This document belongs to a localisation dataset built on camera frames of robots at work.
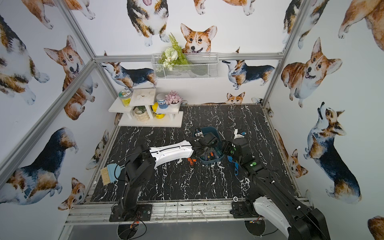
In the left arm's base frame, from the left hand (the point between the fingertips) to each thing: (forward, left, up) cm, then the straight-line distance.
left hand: (208, 143), depth 91 cm
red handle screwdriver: (-5, -2, -5) cm, 7 cm away
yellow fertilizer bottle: (+25, +35, +6) cm, 44 cm away
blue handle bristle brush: (-15, +57, -7) cm, 59 cm away
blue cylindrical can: (+24, +29, +14) cm, 41 cm away
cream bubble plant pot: (+27, +48, -2) cm, 55 cm away
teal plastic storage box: (-3, -6, -4) cm, 8 cm away
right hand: (-3, -10, +10) cm, 15 cm away
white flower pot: (+20, +20, +17) cm, 34 cm away
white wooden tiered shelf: (+26, +38, +15) cm, 49 cm away
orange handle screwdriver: (-9, +10, -6) cm, 15 cm away
